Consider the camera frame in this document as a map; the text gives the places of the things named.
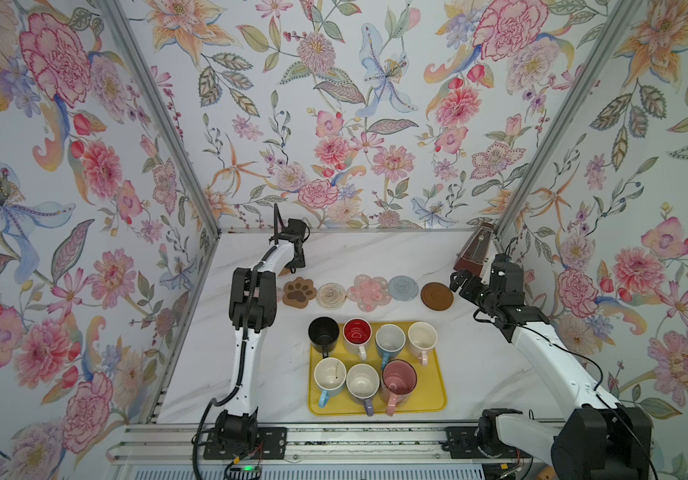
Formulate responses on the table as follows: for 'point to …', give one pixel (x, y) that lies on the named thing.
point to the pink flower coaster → (368, 292)
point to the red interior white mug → (357, 333)
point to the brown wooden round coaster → (436, 296)
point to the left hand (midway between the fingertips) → (292, 261)
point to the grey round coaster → (403, 288)
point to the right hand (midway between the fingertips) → (464, 279)
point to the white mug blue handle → (389, 340)
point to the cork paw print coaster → (297, 293)
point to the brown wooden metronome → (473, 252)
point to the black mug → (323, 332)
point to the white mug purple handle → (363, 382)
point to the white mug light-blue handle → (329, 376)
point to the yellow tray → (427, 396)
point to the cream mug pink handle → (422, 338)
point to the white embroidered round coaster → (331, 295)
